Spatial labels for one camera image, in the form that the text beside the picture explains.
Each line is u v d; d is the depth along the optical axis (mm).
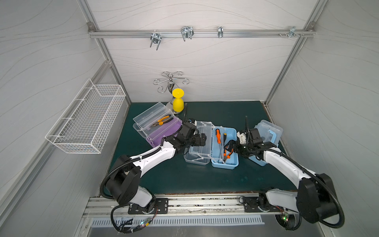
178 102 961
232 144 780
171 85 956
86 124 689
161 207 734
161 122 979
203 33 776
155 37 792
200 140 749
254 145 648
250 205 735
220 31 783
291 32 765
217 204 752
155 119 963
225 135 987
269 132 887
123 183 424
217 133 911
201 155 814
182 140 643
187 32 765
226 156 905
